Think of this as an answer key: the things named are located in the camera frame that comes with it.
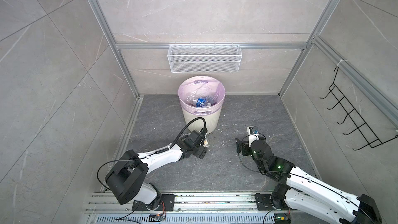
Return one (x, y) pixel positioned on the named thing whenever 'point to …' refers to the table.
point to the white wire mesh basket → (204, 58)
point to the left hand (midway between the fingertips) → (199, 142)
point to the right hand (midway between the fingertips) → (243, 136)
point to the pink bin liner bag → (201, 86)
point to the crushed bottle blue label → (198, 101)
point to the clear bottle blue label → (212, 99)
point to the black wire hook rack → (368, 134)
